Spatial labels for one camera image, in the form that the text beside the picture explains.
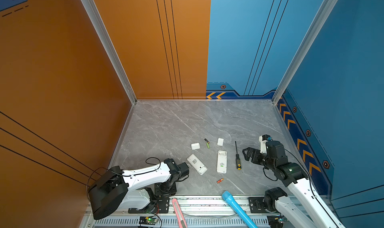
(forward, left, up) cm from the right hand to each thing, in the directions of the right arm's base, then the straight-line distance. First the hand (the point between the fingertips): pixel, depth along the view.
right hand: (248, 152), depth 79 cm
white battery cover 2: (+14, +12, -12) cm, 22 cm away
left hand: (-18, +43, -12) cm, 48 cm away
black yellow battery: (+1, +4, -10) cm, 11 cm away
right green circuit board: (-29, -10, -14) cm, 33 cm away
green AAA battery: (+11, +20, -11) cm, 25 cm away
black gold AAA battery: (+14, +21, -11) cm, 28 cm away
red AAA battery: (-11, +15, -12) cm, 22 cm away
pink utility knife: (-28, +35, -11) cm, 46 cm away
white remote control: (-3, +26, -11) cm, 28 cm away
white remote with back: (0, +13, -11) cm, 17 cm away
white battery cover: (+10, +28, -11) cm, 32 cm away
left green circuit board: (-28, +51, -13) cm, 60 cm away
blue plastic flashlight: (-19, +12, -8) cm, 24 cm away
